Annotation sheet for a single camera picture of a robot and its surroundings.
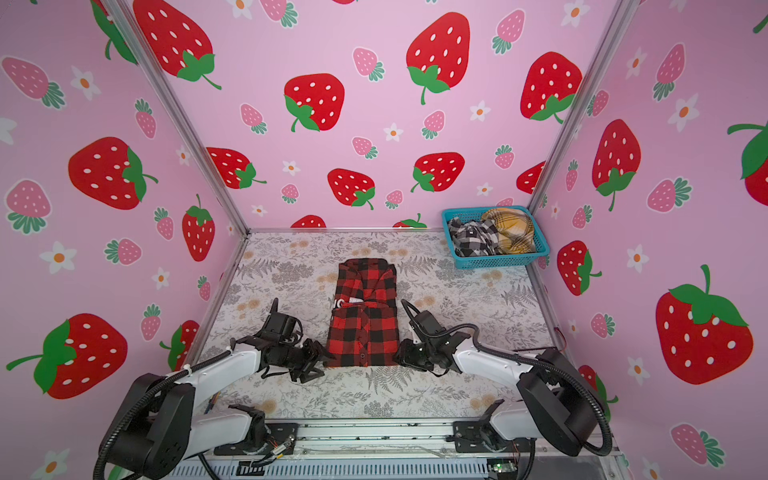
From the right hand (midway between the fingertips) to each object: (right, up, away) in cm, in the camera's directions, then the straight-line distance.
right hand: (393, 360), depth 84 cm
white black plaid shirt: (+29, +36, +22) cm, 51 cm away
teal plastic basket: (+25, +28, +21) cm, 42 cm away
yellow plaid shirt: (+45, +39, +24) cm, 64 cm away
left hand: (-18, -1, 0) cm, 18 cm away
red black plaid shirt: (-9, +10, +7) cm, 15 cm away
